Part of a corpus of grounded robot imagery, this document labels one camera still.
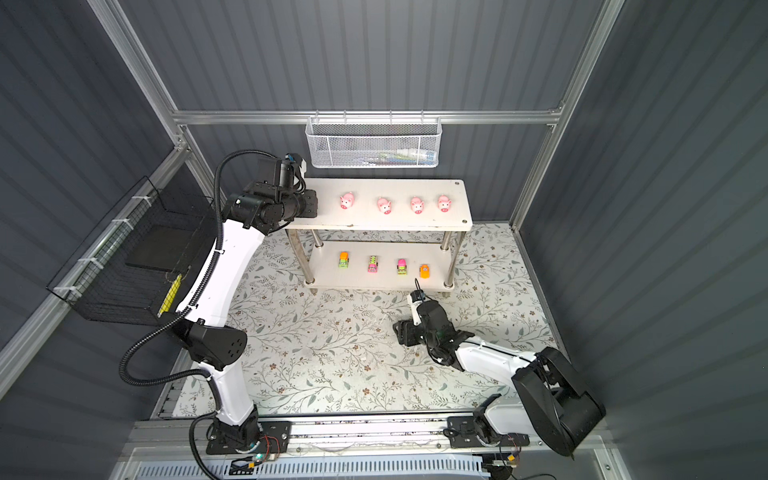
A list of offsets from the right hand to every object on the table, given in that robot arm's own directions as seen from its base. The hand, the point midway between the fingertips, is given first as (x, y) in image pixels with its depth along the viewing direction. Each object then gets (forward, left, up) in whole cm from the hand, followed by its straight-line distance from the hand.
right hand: (406, 326), depth 88 cm
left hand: (+21, +25, +32) cm, 46 cm away
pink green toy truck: (+20, +10, +4) cm, 23 cm away
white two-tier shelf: (+43, +2, -5) cm, 43 cm away
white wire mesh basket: (+75, +12, +17) cm, 78 cm away
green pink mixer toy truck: (+20, +1, +3) cm, 20 cm away
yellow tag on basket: (-4, +55, +24) cm, 60 cm away
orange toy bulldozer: (+18, -6, +3) cm, 20 cm away
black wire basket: (+3, +68, +26) cm, 73 cm away
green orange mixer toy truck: (+22, +21, +5) cm, 30 cm away
